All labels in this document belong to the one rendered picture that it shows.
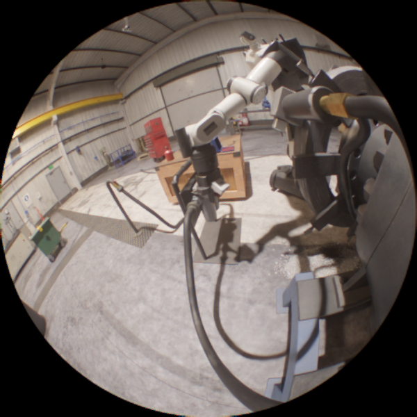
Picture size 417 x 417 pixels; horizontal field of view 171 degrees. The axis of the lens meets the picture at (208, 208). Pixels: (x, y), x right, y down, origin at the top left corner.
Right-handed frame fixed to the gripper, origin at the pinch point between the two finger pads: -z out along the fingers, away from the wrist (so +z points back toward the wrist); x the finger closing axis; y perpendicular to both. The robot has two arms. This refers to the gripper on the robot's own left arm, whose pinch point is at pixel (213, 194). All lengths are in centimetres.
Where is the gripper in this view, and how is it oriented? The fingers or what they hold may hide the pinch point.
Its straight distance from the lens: 53.1
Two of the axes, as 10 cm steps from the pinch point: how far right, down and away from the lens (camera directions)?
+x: -6.4, 5.6, -5.2
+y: 7.3, 2.5, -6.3
